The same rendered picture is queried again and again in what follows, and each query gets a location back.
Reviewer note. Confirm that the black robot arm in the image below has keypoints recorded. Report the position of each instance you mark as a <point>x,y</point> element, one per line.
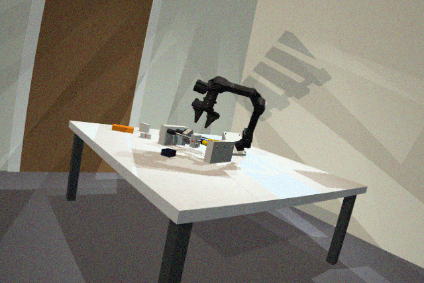
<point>220,85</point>

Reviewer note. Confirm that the orange rectangular block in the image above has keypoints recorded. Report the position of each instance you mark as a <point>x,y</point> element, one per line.
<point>122,128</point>

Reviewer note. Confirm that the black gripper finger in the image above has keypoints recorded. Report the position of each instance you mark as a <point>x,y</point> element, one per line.
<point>198,113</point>
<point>209,120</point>

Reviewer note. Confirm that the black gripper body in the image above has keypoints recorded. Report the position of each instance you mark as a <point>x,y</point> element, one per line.
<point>207,106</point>

